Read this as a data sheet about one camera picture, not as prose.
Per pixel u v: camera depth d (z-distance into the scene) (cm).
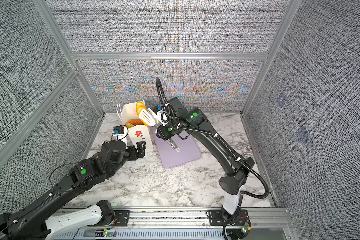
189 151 98
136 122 94
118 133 56
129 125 88
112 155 46
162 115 61
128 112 92
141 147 59
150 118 67
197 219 75
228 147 44
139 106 70
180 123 48
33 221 39
